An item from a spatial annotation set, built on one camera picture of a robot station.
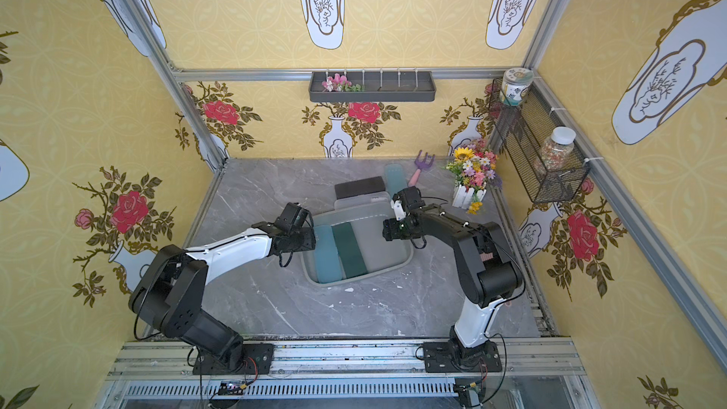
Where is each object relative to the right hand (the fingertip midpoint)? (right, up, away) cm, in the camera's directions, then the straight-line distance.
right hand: (399, 227), depth 97 cm
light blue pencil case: (+1, +17, +17) cm, 24 cm away
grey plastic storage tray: (-7, -8, -5) cm, 12 cm away
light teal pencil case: (-24, -9, -5) cm, 26 cm away
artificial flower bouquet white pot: (+24, +21, -3) cm, 32 cm away
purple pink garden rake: (+12, +24, +24) cm, 35 cm away
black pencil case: (-15, +14, +16) cm, 25 cm away
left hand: (-34, -3, -4) cm, 34 cm away
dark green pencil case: (-17, -7, -4) cm, 19 cm away
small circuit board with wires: (-46, -38, -24) cm, 64 cm away
